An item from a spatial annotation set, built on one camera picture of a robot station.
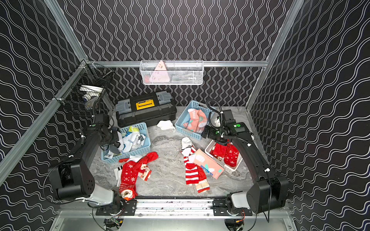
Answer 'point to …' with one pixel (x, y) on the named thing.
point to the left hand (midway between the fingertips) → (111, 138)
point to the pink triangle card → (160, 73)
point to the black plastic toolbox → (157, 106)
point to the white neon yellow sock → (130, 140)
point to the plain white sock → (165, 124)
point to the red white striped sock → (194, 173)
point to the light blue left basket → (110, 156)
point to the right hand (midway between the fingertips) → (208, 135)
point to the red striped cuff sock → (219, 150)
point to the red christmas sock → (231, 156)
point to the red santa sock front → (128, 181)
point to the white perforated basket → (227, 168)
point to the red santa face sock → (145, 172)
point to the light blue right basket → (183, 118)
